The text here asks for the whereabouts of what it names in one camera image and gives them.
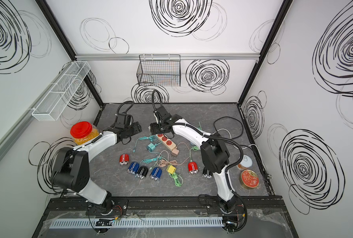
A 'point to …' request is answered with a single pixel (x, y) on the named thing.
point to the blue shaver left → (133, 168)
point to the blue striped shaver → (156, 173)
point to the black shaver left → (142, 172)
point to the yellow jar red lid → (83, 132)
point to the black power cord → (230, 117)
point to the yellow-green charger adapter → (171, 169)
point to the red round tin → (249, 179)
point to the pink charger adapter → (175, 152)
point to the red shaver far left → (124, 159)
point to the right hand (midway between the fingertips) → (155, 129)
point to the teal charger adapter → (151, 147)
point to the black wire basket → (161, 70)
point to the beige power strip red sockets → (166, 141)
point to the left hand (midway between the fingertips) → (137, 127)
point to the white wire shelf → (58, 95)
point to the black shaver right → (206, 173)
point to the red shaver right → (193, 167)
